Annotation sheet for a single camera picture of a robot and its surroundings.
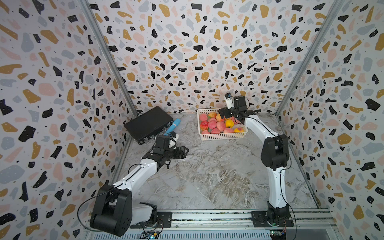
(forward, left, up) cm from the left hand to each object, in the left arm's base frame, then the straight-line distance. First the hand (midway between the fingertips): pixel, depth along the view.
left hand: (185, 149), depth 86 cm
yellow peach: (+27, -31, -8) cm, 41 cm away
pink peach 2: (+20, -20, -8) cm, 29 cm away
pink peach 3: (+20, -29, -8) cm, 36 cm away
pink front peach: (+24, -24, -7) cm, 35 cm away
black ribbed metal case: (+26, +31, -9) cm, 41 cm away
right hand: (+28, -26, +6) cm, 39 cm away
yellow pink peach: (+20, -36, -6) cm, 41 cm away
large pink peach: (+23, -18, -4) cm, 29 cm away
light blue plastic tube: (+28, +10, -9) cm, 31 cm away
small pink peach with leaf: (+18, -12, -7) cm, 23 cm away
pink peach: (+33, -11, -7) cm, 36 cm away
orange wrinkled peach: (+35, -19, -7) cm, 40 cm away
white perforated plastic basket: (+24, -11, -7) cm, 28 cm away
